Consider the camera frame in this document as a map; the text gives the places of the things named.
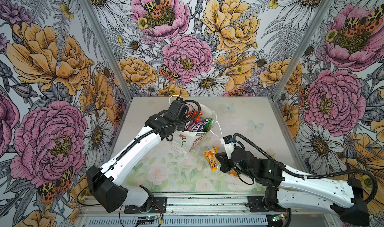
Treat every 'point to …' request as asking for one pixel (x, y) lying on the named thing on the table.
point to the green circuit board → (275, 218)
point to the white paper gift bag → (184, 141)
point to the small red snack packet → (194, 113)
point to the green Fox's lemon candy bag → (208, 125)
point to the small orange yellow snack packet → (211, 159)
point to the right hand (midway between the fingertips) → (217, 160)
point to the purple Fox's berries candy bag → (198, 126)
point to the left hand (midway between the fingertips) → (176, 124)
